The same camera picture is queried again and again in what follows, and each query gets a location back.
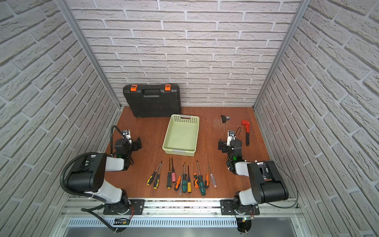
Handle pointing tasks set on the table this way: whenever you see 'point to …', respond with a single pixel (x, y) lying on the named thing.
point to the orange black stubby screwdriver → (195, 179)
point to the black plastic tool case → (153, 100)
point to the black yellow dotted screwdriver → (169, 180)
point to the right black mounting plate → (227, 208)
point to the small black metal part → (225, 118)
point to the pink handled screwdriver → (173, 174)
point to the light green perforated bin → (182, 135)
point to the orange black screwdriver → (178, 180)
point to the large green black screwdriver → (202, 186)
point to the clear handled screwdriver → (213, 181)
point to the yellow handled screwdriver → (189, 184)
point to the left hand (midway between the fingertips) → (133, 136)
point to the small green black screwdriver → (184, 180)
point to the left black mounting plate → (137, 207)
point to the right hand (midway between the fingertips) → (230, 139)
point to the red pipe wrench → (247, 125)
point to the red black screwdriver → (207, 181)
